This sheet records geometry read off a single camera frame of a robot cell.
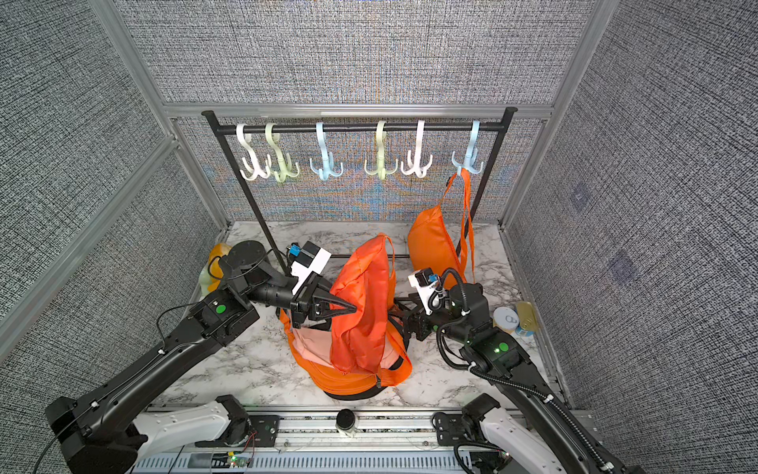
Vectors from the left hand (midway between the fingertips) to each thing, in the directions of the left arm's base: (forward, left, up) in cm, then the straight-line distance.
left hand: (357, 309), depth 51 cm
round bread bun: (+35, +50, -37) cm, 71 cm away
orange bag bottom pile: (-3, +6, -35) cm, 36 cm away
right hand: (+10, -9, -14) cm, 20 cm away
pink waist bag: (+6, +13, -31) cm, 34 cm away
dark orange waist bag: (-3, 0, -8) cm, 8 cm away
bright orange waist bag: (+34, -24, -21) cm, 47 cm away
